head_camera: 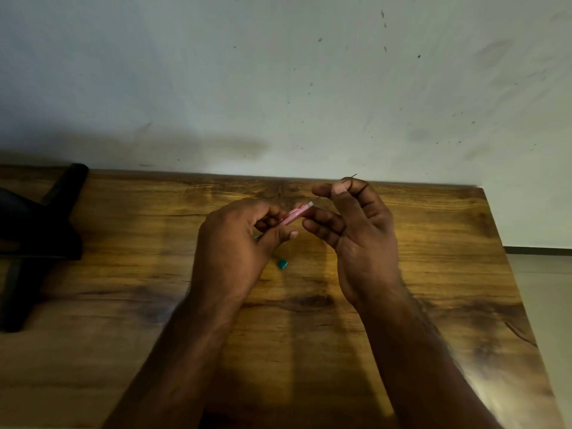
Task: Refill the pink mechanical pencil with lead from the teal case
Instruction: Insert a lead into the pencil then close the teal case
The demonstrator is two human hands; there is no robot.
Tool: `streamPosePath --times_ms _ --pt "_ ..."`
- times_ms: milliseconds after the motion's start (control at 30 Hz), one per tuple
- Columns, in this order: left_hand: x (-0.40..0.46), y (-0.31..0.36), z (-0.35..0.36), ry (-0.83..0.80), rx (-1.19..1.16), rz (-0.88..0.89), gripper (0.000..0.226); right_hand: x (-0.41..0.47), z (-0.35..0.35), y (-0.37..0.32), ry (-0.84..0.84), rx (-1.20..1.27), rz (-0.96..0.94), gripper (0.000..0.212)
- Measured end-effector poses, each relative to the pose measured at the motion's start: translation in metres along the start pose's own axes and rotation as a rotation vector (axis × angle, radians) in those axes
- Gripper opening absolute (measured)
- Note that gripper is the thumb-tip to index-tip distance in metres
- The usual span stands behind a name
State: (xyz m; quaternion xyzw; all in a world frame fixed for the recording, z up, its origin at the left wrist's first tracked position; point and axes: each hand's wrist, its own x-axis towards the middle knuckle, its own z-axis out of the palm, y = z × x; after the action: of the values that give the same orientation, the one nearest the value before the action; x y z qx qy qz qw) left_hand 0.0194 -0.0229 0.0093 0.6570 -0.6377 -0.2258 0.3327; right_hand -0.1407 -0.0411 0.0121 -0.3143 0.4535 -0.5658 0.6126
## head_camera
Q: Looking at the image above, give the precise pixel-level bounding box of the black stand base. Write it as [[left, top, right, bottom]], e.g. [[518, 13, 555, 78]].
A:
[[0, 163, 90, 334]]

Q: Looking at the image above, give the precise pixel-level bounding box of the dark skirting board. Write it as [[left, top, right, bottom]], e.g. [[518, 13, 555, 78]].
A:
[[503, 245, 572, 257]]

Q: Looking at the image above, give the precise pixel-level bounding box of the person's left hand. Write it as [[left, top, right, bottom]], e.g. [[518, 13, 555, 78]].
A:
[[191, 197, 300, 305]]

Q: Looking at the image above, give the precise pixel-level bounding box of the person's right forearm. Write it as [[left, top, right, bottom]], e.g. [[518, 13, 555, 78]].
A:
[[357, 281, 506, 429]]

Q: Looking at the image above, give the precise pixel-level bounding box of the pink mechanical pencil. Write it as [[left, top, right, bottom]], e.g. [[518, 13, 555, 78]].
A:
[[276, 201, 314, 227]]

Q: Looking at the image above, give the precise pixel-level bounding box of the person's right hand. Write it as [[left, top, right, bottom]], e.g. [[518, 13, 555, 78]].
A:
[[301, 180, 406, 310]]

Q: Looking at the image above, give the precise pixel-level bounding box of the person's left forearm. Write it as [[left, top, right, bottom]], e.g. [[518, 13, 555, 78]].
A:
[[101, 285, 251, 429]]

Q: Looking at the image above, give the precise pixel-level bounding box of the thin dark thread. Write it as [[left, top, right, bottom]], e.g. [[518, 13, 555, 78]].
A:
[[341, 173, 372, 198]]

